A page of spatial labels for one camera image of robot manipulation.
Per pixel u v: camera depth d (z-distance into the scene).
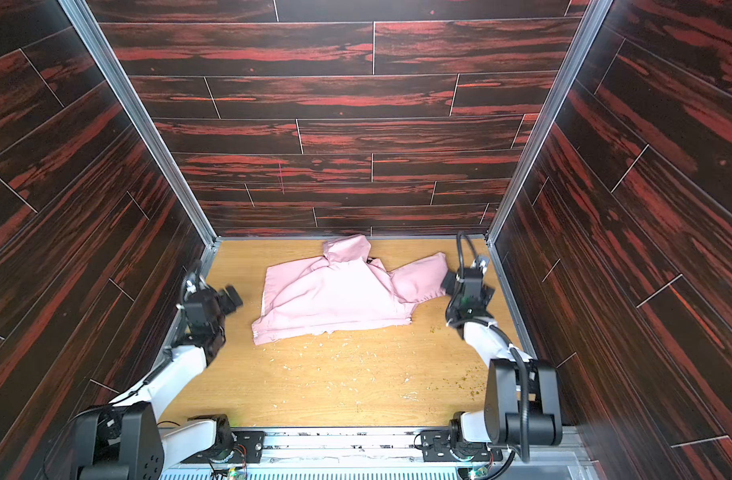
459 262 0.66
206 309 0.66
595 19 0.66
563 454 1.91
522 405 0.37
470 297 0.68
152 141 0.88
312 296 0.97
